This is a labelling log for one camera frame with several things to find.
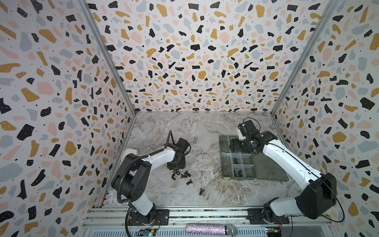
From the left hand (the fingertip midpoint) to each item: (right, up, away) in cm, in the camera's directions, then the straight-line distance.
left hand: (180, 164), depth 90 cm
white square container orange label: (-34, +8, +5) cm, 35 cm away
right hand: (+31, +13, -8) cm, 34 cm away
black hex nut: (-1, -5, -1) cm, 5 cm away
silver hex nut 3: (+14, +6, +8) cm, 17 cm away
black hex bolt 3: (+13, -13, -8) cm, 20 cm away
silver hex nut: (+9, +15, +17) cm, 24 cm away
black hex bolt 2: (+6, -9, -5) cm, 12 cm away
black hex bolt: (+2, -6, -2) cm, 7 cm away
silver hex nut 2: (+8, +12, +13) cm, 20 cm away
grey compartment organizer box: (+41, -1, -1) cm, 41 cm away
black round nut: (-3, -4, 0) cm, 5 cm away
